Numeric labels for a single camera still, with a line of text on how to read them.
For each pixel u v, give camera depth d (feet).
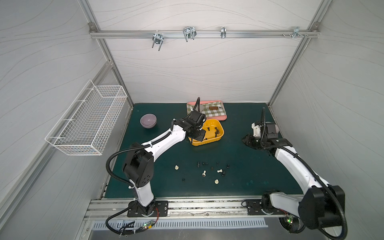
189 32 2.52
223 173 2.71
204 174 2.75
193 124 2.16
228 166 2.88
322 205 1.31
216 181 2.67
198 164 2.90
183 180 2.71
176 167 2.84
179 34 2.48
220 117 3.64
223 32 2.56
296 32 2.51
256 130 2.50
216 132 3.34
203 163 2.89
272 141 1.95
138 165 1.50
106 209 2.46
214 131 3.42
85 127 2.25
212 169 2.82
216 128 3.42
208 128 3.46
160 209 2.41
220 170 2.82
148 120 3.50
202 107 3.81
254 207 2.40
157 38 2.59
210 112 3.77
